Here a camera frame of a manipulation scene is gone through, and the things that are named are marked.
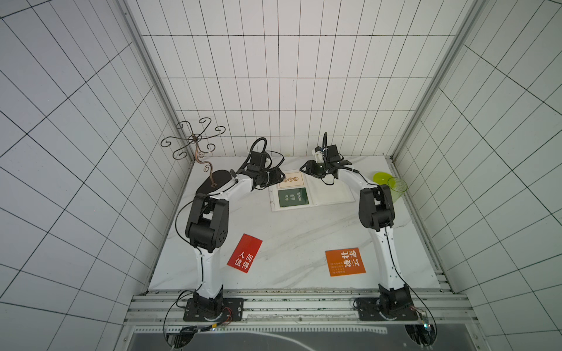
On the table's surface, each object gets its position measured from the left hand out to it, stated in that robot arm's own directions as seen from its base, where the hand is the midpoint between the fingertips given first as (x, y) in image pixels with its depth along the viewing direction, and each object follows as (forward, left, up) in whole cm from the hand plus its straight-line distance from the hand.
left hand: (280, 179), depth 97 cm
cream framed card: (+8, -6, -10) cm, 14 cm away
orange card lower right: (-33, -26, -10) cm, 43 cm away
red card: (-29, +13, -10) cm, 34 cm away
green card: (-2, -6, -10) cm, 12 cm away
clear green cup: (+4, -59, -10) cm, 60 cm away
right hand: (+13, -14, -3) cm, 19 cm away
